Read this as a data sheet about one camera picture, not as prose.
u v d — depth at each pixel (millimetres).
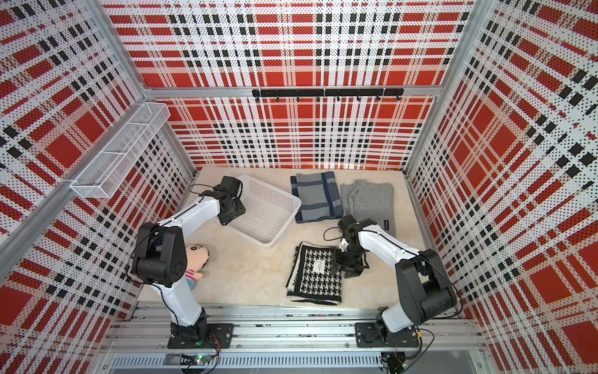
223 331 749
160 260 493
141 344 735
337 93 890
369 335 735
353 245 658
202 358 691
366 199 1045
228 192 756
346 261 747
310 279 821
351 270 750
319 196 1080
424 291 436
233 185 784
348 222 733
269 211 1045
